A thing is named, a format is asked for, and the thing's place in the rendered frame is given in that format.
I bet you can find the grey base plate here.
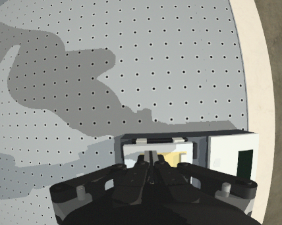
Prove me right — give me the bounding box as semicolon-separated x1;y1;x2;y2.
0;0;249;225

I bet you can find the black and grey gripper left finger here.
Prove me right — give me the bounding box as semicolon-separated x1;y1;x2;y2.
49;151;152;225

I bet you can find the grey and white cassette dock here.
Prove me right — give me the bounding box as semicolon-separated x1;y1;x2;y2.
120;129;259;181

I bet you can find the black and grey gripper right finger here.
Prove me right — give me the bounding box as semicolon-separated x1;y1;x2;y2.
151;151;258;216

